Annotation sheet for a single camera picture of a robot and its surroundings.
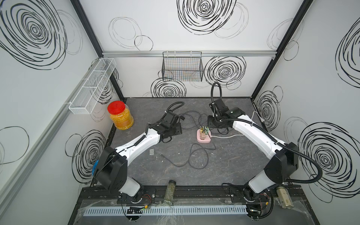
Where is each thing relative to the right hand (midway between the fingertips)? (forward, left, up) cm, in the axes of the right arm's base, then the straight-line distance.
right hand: (211, 123), depth 83 cm
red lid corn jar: (+7, +58, -3) cm, 59 cm away
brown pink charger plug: (-2, +4, -13) cm, 13 cm away
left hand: (-1, +20, -4) cm, 20 cm away
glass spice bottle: (-34, +23, -14) cm, 43 cm away
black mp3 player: (+17, +18, -18) cm, 30 cm away
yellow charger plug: (+2, +5, -10) cm, 11 cm away
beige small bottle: (-35, -36, -14) cm, 52 cm away
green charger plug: (+2, +1, -12) cm, 12 cm away
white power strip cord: (+1, -14, -16) cm, 21 cm away
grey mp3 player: (-12, +37, -16) cm, 42 cm away
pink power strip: (-2, 0, -16) cm, 16 cm away
